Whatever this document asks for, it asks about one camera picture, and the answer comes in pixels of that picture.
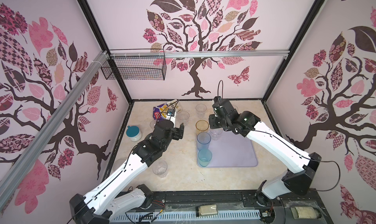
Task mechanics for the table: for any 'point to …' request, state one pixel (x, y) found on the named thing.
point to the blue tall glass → (203, 139)
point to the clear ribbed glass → (160, 168)
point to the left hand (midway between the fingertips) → (174, 124)
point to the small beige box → (206, 210)
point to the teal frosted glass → (204, 156)
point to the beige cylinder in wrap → (305, 212)
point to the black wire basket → (138, 64)
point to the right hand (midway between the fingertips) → (210, 117)
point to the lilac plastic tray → (232, 150)
